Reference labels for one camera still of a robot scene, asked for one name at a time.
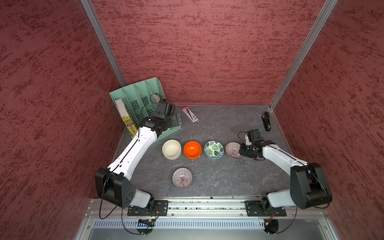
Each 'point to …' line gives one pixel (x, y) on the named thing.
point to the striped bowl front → (182, 177)
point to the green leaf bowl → (213, 149)
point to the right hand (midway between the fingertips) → (240, 153)
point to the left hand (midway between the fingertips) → (171, 122)
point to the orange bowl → (192, 150)
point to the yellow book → (126, 118)
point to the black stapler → (266, 121)
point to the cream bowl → (171, 149)
